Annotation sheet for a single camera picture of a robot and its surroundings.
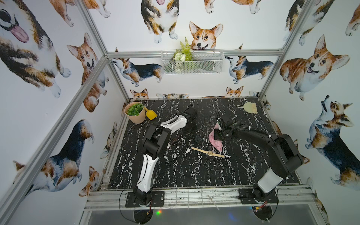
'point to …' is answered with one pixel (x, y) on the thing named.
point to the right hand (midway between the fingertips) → (214, 135)
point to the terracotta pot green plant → (135, 111)
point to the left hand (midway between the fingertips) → (196, 133)
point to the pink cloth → (217, 144)
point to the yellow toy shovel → (150, 114)
